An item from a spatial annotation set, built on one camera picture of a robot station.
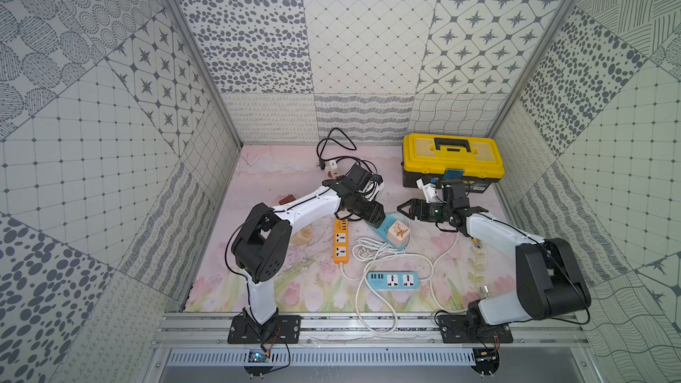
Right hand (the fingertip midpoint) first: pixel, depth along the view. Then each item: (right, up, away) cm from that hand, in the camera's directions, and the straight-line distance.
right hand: (404, 212), depth 89 cm
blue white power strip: (-5, -19, -9) cm, 22 cm away
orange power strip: (-22, -10, 0) cm, 24 cm away
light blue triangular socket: (-7, -5, -2) cm, 9 cm away
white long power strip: (-26, +14, +14) cm, 33 cm away
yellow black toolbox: (+26, +19, +5) cm, 32 cm away
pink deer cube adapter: (-4, -5, -8) cm, 10 cm away
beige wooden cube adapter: (-35, -8, -2) cm, 36 cm away
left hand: (-9, +2, -2) cm, 9 cm away
